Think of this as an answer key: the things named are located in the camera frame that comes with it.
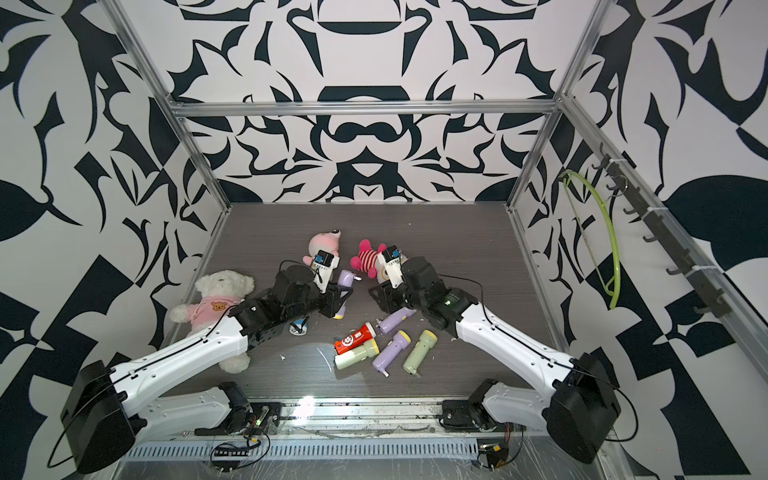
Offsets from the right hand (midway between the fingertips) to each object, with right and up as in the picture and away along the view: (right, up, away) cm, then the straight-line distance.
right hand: (375, 284), depth 78 cm
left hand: (-8, +1, 0) cm, 8 cm away
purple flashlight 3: (+4, -19, +5) cm, 20 cm away
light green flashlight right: (+10, -21, +3) cm, 24 cm away
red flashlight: (-6, -16, +6) cm, 18 cm away
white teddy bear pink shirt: (-45, -4, +9) cm, 46 cm away
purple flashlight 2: (+6, -12, +11) cm, 17 cm away
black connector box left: (-34, -40, -5) cm, 53 cm away
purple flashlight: (-7, +2, -2) cm, 8 cm away
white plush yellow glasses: (-2, +5, +19) cm, 19 cm away
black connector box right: (+29, -39, -6) cm, 48 cm away
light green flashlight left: (-8, -21, +3) cm, 22 cm away
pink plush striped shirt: (-17, +10, +23) cm, 31 cm away
